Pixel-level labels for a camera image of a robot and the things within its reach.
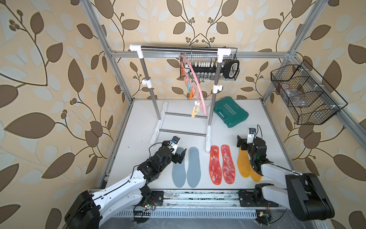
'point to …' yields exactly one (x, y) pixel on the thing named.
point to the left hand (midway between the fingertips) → (178, 145)
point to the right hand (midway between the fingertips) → (246, 136)
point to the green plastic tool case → (231, 112)
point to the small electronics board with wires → (264, 217)
